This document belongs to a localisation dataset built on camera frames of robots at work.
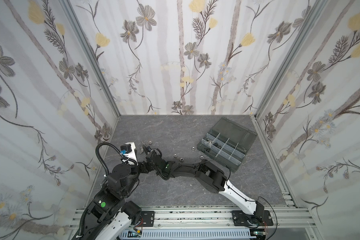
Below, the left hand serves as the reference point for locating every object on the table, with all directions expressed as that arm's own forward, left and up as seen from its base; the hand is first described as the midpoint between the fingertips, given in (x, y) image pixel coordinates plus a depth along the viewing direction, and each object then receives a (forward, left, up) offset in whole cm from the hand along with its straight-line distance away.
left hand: (144, 148), depth 65 cm
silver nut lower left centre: (+9, -18, -30) cm, 36 cm away
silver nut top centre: (+18, -26, -30) cm, 43 cm away
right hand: (+12, +7, -26) cm, 30 cm away
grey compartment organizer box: (+20, -49, -27) cm, 60 cm away
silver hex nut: (+10, -31, -29) cm, 43 cm away
